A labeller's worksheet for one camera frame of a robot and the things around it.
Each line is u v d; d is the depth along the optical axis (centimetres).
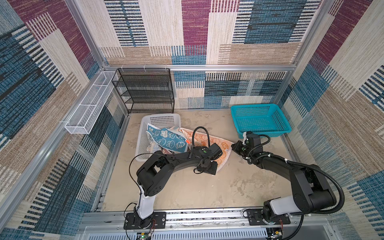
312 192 44
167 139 96
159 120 107
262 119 115
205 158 65
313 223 71
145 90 109
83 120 92
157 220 73
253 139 71
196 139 98
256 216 73
